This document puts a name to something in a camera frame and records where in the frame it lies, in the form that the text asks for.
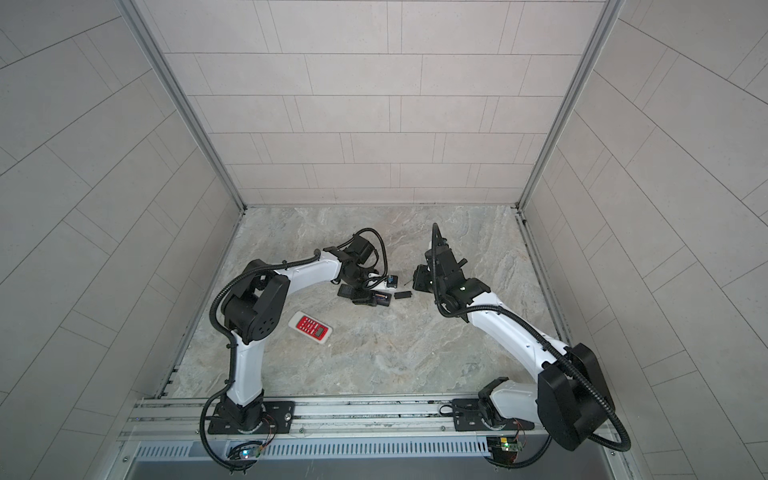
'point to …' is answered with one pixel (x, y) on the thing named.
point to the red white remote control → (310, 327)
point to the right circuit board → (503, 448)
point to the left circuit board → (249, 453)
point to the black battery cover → (402, 294)
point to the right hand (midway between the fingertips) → (413, 274)
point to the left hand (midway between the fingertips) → (384, 286)
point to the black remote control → (382, 298)
